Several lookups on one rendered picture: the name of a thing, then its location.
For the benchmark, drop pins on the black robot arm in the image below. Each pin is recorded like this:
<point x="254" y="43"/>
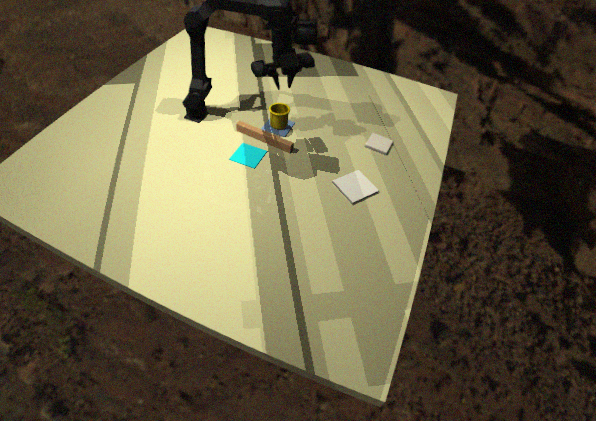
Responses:
<point x="275" y="12"/>

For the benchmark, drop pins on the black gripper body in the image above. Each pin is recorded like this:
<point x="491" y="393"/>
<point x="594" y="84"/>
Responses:
<point x="260" y="68"/>

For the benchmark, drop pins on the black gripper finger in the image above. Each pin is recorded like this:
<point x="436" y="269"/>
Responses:
<point x="290" y="78"/>
<point x="275" y="79"/>

